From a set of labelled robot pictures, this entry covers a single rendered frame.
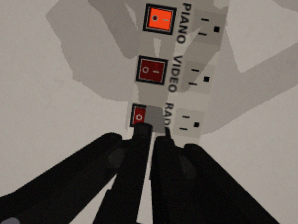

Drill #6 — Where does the grey power strip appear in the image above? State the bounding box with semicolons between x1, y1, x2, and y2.
126;0;230;148

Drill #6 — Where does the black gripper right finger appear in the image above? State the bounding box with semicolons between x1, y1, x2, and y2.
148;107;280;224

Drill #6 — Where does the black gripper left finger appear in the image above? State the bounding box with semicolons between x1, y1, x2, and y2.
0;106;155;224

